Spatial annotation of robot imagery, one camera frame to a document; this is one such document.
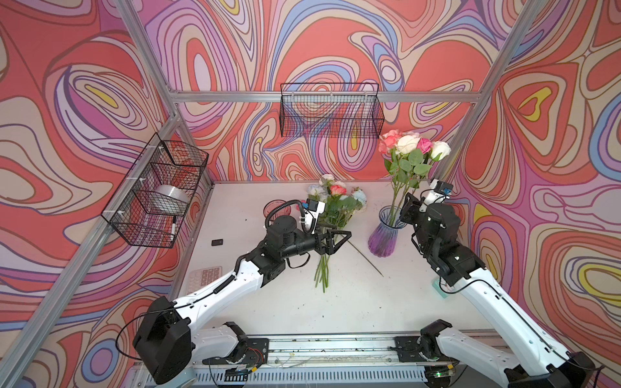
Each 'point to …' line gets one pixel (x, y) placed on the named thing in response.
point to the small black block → (217, 242)
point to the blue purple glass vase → (382, 238)
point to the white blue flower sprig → (321, 191)
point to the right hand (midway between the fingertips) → (412, 201)
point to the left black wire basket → (150, 204)
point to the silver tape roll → (175, 192)
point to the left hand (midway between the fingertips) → (345, 232)
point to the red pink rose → (340, 208)
